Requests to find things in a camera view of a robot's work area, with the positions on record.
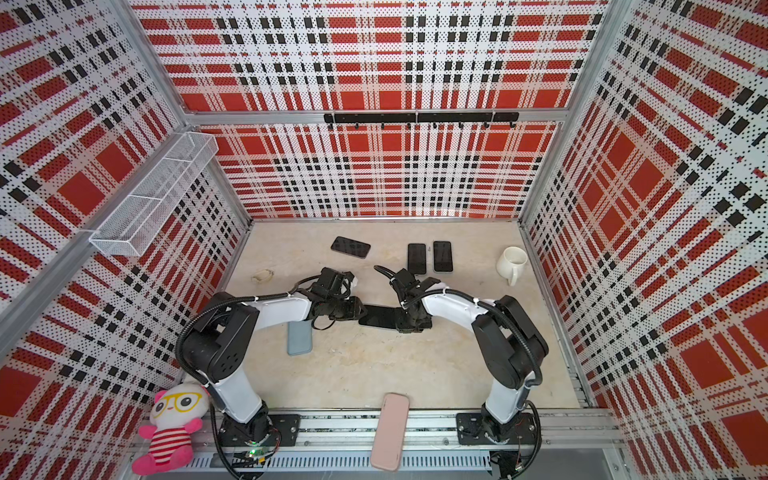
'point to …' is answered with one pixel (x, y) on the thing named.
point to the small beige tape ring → (263, 276)
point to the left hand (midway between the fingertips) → (364, 316)
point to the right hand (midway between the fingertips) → (407, 330)
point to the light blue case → (299, 337)
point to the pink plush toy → (176, 412)
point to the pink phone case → (388, 445)
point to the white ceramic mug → (510, 263)
